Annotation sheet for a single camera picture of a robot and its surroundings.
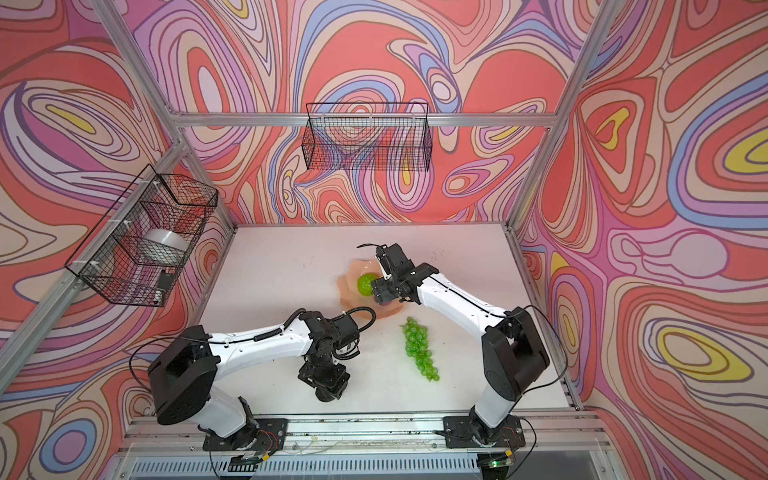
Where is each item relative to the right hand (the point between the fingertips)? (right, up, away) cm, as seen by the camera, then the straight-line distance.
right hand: (392, 290), depth 88 cm
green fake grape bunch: (+7, -14, -2) cm, 16 cm away
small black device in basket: (-57, +4, -14) cm, 59 cm away
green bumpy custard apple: (-9, +1, +7) cm, 11 cm away
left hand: (-15, -25, -11) cm, 31 cm away
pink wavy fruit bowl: (-14, -3, +9) cm, 17 cm away
